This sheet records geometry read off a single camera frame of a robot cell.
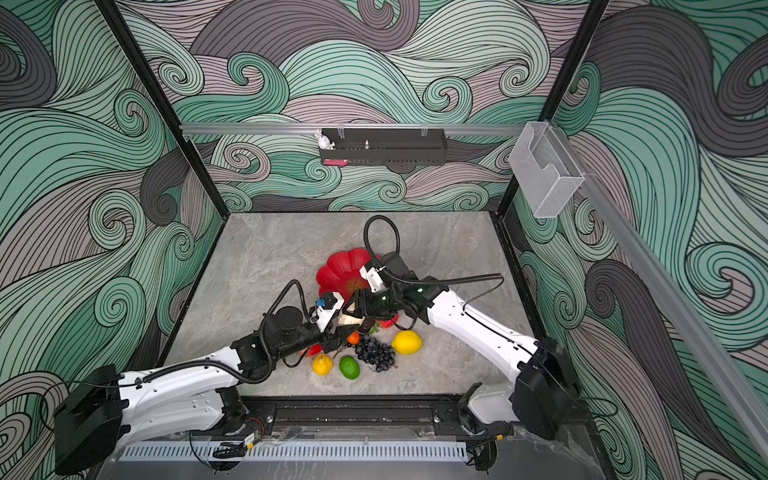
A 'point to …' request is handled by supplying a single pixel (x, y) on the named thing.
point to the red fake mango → (314, 350)
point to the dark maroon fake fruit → (366, 325)
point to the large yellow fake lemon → (407, 342)
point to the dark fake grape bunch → (373, 352)
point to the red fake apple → (389, 323)
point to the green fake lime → (349, 367)
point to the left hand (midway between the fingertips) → (352, 315)
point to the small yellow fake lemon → (322, 364)
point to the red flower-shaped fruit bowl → (342, 273)
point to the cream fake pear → (345, 319)
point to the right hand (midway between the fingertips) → (351, 313)
